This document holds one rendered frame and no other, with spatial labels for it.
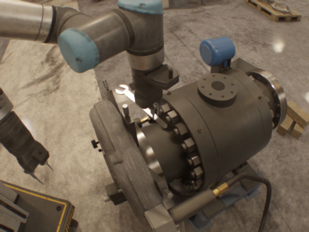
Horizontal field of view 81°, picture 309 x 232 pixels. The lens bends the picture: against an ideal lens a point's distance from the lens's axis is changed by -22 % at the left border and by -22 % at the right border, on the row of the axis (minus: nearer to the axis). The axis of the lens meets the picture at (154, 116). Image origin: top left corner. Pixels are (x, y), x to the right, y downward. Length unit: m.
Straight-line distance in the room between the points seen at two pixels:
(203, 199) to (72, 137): 1.65
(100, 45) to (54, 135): 2.06
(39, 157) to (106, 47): 0.28
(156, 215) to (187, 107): 0.51
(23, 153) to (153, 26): 0.40
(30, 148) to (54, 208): 1.08
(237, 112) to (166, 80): 0.68
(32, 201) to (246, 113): 1.51
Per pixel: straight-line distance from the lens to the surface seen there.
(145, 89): 0.56
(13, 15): 0.47
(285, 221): 1.90
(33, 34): 0.49
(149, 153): 1.00
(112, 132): 0.87
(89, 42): 0.38
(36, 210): 1.66
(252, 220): 1.79
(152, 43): 0.47
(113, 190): 1.03
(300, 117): 2.29
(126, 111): 0.83
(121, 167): 0.84
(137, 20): 0.42
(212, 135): 1.03
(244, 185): 1.58
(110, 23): 0.40
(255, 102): 1.21
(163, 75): 0.50
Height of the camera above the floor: 1.64
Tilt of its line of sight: 48 degrees down
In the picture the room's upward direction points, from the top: 7 degrees counter-clockwise
